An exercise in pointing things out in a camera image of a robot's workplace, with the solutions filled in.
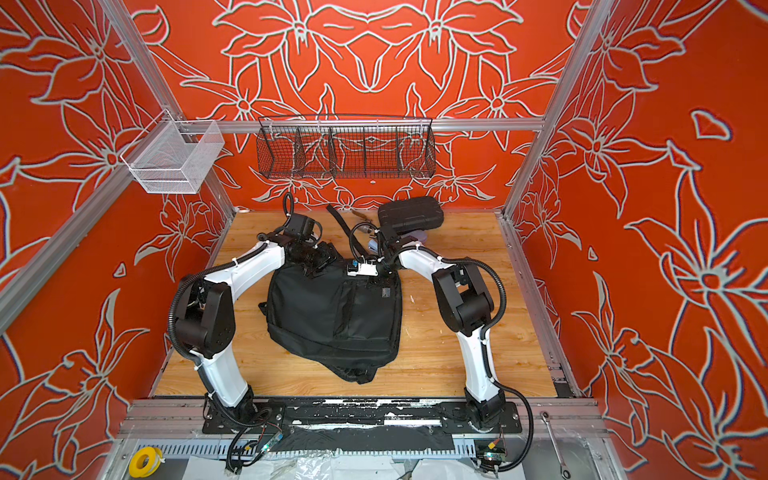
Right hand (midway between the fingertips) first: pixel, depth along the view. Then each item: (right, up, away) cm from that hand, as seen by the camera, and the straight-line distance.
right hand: (365, 274), depth 97 cm
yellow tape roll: (-50, -40, -31) cm, 71 cm away
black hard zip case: (+17, +21, +15) cm, 31 cm away
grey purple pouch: (+2, +9, +10) cm, 14 cm away
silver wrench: (+47, -41, -31) cm, 69 cm away
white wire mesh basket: (-61, +38, -4) cm, 72 cm away
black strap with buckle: (-2, +9, +8) cm, 12 cm away
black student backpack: (-5, -13, -13) cm, 19 cm away
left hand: (-8, +5, -5) cm, 11 cm away
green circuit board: (+31, -39, -28) cm, 57 cm away
